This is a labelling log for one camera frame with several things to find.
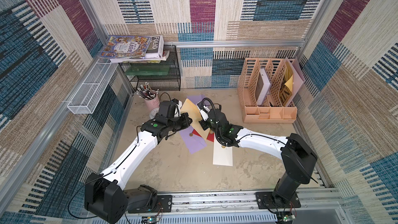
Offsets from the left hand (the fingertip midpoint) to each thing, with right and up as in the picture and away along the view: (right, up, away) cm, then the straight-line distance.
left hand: (192, 119), depth 78 cm
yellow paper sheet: (+54, +19, +10) cm, 58 cm away
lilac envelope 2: (0, -15, +16) cm, 23 cm away
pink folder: (+57, +22, +7) cm, 61 cm away
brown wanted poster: (+56, +14, +19) cm, 61 cm away
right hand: (+4, +4, +5) cm, 8 cm away
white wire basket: (-48, +12, -6) cm, 50 cm away
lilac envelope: (0, +12, +42) cm, 44 cm away
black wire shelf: (-23, +29, +39) cm, 53 cm away
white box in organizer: (+44, +19, +18) cm, 51 cm away
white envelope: (+16, -21, +12) cm, 29 cm away
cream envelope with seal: (-1, +5, -2) cm, 6 cm away
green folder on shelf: (-32, +29, +22) cm, 48 cm away
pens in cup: (-30, +15, +18) cm, 39 cm away
